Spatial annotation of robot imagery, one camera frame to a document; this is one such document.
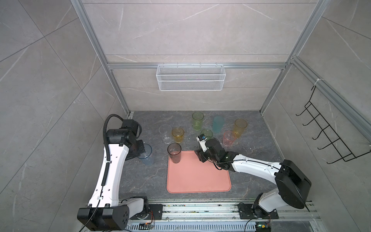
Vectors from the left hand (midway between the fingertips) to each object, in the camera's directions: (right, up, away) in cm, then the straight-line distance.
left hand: (137, 149), depth 71 cm
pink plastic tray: (+28, -19, +15) cm, 37 cm away
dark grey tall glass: (+18, -2, +12) cm, 22 cm away
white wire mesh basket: (+27, +46, +29) cm, 61 cm away
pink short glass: (+55, +3, +30) cm, 63 cm away
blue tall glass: (+6, -4, -2) cm, 7 cm away
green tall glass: (+33, +18, +30) cm, 48 cm away
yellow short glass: (+18, +6, +33) cm, 38 cm away
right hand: (+32, -2, +15) cm, 35 cm away
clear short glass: (+10, +8, +27) cm, 30 cm away
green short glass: (+41, +5, +39) cm, 57 cm away
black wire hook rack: (+91, +1, -13) cm, 92 cm away
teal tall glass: (+49, +13, +37) cm, 62 cm away
